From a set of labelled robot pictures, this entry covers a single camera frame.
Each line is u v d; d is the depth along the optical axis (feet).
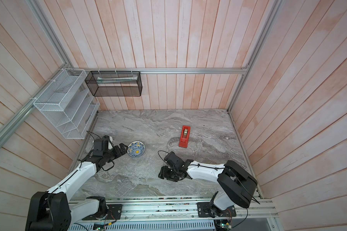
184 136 3.21
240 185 1.44
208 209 2.35
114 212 2.41
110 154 2.40
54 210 1.31
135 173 2.83
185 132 3.22
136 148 3.15
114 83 3.49
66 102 2.24
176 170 2.17
